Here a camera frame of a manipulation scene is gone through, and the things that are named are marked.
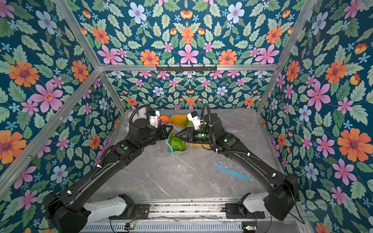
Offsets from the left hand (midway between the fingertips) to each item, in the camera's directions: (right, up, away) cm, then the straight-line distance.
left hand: (175, 126), depth 70 cm
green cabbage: (-1, -11, +11) cm, 15 cm away
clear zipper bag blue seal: (0, -2, +2) cm, 3 cm away
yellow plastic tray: (-3, +4, +37) cm, 37 cm away
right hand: (+3, -3, -4) cm, 5 cm away
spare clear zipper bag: (+34, -29, +17) cm, 47 cm away
